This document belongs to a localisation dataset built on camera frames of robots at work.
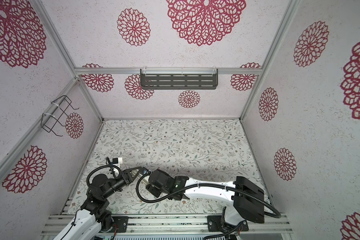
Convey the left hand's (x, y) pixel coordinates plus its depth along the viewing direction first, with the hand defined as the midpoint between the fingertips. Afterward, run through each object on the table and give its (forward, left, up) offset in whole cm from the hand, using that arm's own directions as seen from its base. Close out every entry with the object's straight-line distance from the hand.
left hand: (142, 171), depth 75 cm
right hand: (-4, -3, -3) cm, 6 cm away
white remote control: (-2, +3, +2) cm, 4 cm away
